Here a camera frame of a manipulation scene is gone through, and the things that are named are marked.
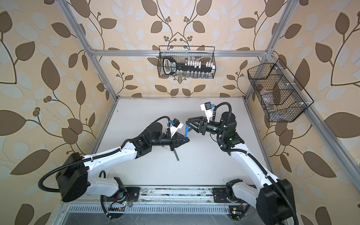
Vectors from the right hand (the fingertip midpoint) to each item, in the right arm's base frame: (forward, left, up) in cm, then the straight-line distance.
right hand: (188, 123), depth 67 cm
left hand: (-4, 0, -8) cm, 9 cm away
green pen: (-3, +7, -31) cm, 32 cm away
